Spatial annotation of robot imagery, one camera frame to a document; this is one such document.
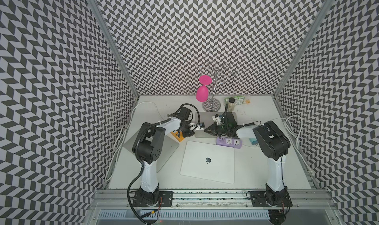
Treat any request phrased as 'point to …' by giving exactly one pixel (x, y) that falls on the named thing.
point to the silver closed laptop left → (170, 146)
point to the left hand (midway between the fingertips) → (191, 130)
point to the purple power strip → (229, 142)
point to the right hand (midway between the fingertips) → (204, 132)
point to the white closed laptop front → (208, 161)
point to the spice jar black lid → (231, 104)
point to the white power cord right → (294, 124)
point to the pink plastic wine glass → (202, 93)
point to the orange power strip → (180, 138)
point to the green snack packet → (238, 100)
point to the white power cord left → (117, 143)
